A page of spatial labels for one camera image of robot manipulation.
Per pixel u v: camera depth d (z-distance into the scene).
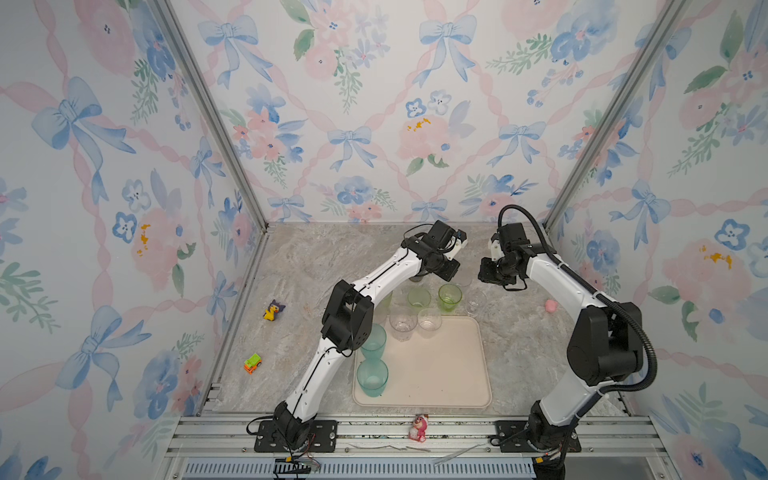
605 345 0.47
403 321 0.93
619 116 0.86
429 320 0.92
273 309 0.94
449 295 0.97
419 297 0.97
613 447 0.74
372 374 0.82
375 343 0.88
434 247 0.74
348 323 0.59
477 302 0.96
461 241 0.85
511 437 0.72
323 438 0.74
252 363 0.84
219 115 0.89
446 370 0.84
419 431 0.73
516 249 0.67
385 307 0.65
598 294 0.50
